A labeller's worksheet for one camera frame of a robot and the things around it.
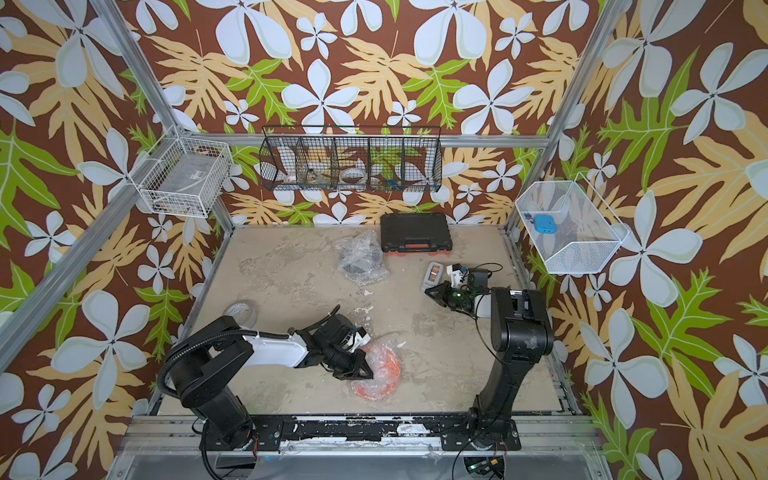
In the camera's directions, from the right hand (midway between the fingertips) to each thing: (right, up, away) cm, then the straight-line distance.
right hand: (426, 290), depth 98 cm
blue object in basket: (+33, +21, -13) cm, 41 cm away
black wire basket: (-17, +43, -2) cm, 46 cm away
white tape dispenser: (+3, +5, +3) cm, 6 cm away
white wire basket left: (-73, +35, -12) cm, 82 cm away
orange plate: (-14, -20, -15) cm, 28 cm away
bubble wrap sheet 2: (-20, +5, +2) cm, 21 cm away
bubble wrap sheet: (-12, -15, -11) cm, 22 cm away
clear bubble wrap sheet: (-22, +14, +3) cm, 26 cm away
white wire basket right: (+40, +17, -21) cm, 48 cm away
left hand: (-17, -22, -15) cm, 31 cm away
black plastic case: (-2, +20, +17) cm, 27 cm away
